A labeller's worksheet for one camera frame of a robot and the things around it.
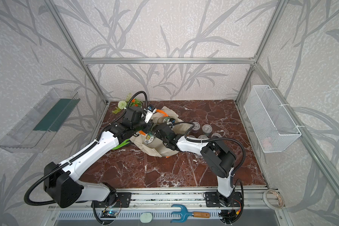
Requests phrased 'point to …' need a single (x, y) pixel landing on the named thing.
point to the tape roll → (273, 199)
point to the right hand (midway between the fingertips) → (156, 130)
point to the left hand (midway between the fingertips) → (152, 120)
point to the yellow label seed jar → (149, 137)
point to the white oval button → (146, 217)
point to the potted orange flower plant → (122, 105)
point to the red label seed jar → (217, 134)
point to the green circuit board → (108, 213)
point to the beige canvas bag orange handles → (181, 127)
